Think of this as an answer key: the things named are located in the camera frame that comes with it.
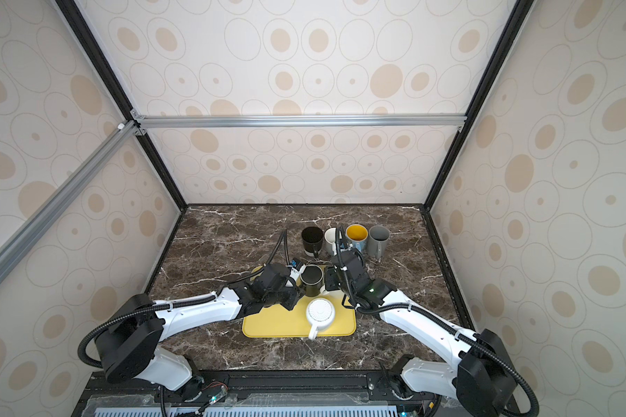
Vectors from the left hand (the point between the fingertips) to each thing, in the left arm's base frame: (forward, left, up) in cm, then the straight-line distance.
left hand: (308, 289), depth 84 cm
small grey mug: (+21, -7, -1) cm, 23 cm away
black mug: (+4, -1, +1) cm, 4 cm away
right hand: (+4, -7, +6) cm, 10 cm away
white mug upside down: (-8, -4, -1) cm, 9 cm away
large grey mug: (+19, -25, 0) cm, 32 cm away
